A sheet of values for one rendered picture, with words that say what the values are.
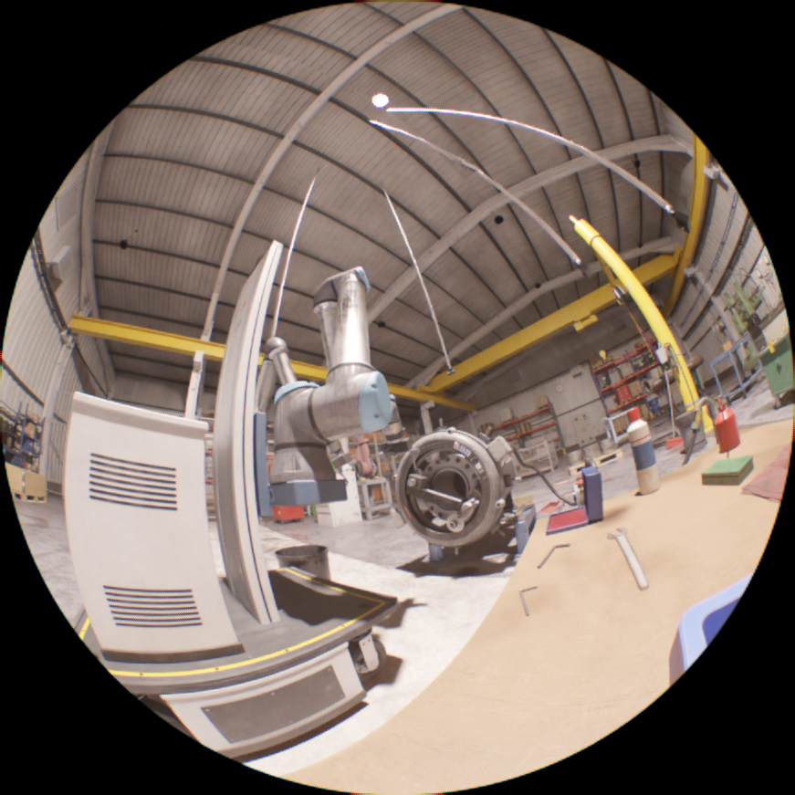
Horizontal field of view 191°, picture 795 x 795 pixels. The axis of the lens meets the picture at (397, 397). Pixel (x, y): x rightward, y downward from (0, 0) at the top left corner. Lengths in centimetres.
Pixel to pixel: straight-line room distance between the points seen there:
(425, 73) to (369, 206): 478
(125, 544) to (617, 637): 68
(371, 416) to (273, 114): 783
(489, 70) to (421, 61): 174
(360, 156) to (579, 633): 808
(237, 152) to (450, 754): 831
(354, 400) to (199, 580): 54
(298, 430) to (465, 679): 59
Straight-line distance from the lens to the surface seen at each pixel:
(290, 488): 58
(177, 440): 55
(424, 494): 152
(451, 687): 28
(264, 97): 809
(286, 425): 64
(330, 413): 58
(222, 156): 831
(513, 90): 885
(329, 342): 98
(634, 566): 41
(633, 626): 31
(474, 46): 858
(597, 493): 62
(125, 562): 57
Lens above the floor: 68
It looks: 21 degrees up
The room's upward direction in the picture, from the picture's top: 10 degrees counter-clockwise
